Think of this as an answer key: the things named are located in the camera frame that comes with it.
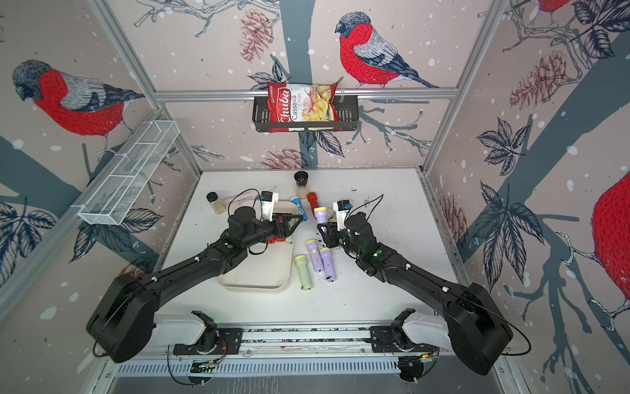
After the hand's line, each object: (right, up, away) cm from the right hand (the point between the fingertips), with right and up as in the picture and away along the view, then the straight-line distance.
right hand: (321, 224), depth 81 cm
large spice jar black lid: (-9, +12, +26) cm, 30 cm away
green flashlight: (-13, -8, +13) cm, 20 cm away
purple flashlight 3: (0, +3, -1) cm, 3 cm away
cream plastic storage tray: (-19, -17, +6) cm, 26 cm away
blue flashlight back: (-9, +4, +23) cm, 25 cm away
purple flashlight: (-3, -10, +10) cm, 15 cm away
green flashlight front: (-6, -18, +4) cm, 19 cm away
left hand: (-6, +4, -3) cm, 8 cm away
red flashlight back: (-3, +7, +26) cm, 27 cm away
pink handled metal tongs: (-37, +8, +29) cm, 48 cm away
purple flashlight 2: (+2, -15, +6) cm, 17 cm away
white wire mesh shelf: (-66, +11, -5) cm, 67 cm away
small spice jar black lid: (-44, +5, +22) cm, 49 cm away
